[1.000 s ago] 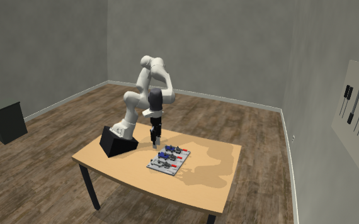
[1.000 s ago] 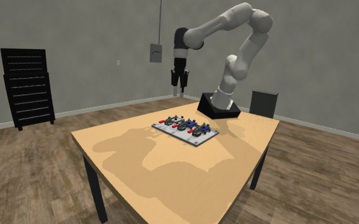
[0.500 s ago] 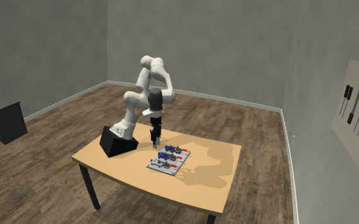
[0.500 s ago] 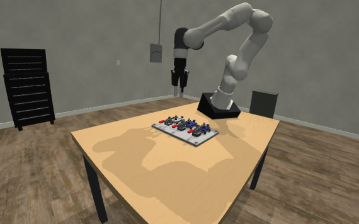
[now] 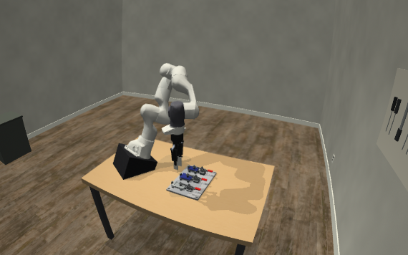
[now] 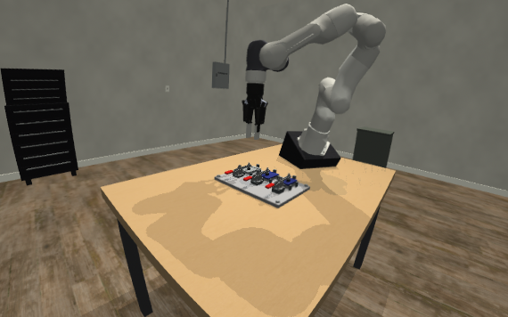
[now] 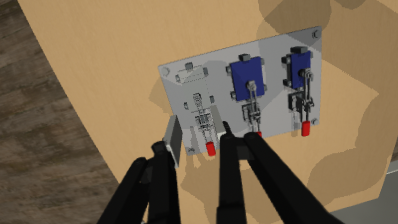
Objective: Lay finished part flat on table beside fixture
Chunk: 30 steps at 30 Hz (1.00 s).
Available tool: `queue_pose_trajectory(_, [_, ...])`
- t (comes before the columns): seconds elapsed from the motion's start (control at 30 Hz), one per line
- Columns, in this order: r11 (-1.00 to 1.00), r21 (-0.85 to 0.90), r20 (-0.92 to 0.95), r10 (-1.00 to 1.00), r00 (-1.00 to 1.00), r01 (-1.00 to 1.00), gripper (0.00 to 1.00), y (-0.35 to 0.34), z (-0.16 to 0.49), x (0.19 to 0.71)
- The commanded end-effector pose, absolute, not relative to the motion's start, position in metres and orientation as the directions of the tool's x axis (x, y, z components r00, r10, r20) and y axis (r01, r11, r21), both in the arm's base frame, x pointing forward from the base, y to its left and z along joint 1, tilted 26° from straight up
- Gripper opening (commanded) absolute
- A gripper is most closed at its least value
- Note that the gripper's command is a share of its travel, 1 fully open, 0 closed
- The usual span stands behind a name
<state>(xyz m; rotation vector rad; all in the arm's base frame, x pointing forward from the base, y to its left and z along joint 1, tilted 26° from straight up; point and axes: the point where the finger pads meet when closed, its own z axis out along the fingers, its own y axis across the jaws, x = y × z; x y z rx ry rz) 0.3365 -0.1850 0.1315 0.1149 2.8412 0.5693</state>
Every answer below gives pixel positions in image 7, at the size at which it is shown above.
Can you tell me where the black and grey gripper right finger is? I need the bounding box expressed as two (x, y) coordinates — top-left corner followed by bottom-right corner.
(210, 105), (345, 224)

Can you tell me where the black toggle clamp with red handle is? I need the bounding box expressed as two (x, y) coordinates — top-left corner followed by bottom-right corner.
(288, 67), (315, 137)

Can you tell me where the grey metal fixture plate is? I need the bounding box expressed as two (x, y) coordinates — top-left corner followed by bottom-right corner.
(158, 26), (322, 156)

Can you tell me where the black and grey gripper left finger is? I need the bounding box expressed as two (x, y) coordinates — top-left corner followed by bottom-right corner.
(97, 114), (183, 224)

